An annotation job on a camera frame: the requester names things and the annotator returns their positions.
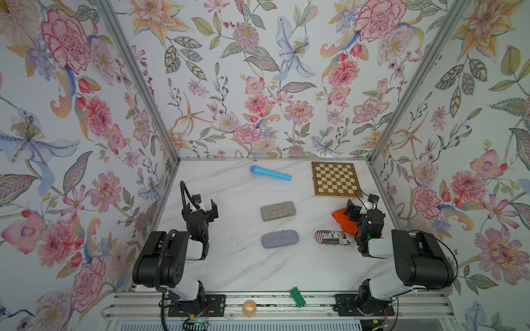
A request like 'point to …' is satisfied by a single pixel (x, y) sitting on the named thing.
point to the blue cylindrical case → (255, 169)
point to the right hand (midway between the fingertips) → (360, 199)
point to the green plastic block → (297, 296)
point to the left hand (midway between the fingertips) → (204, 198)
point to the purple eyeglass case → (280, 238)
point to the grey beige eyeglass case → (278, 211)
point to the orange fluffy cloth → (348, 225)
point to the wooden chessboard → (334, 179)
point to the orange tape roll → (249, 308)
